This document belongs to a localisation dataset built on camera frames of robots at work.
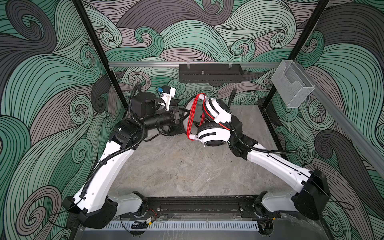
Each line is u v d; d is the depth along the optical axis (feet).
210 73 3.15
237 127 1.74
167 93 1.66
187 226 2.49
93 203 1.17
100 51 2.86
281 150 3.30
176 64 3.06
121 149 1.24
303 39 2.73
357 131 1.85
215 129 1.32
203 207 2.45
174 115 1.58
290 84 2.61
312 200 1.26
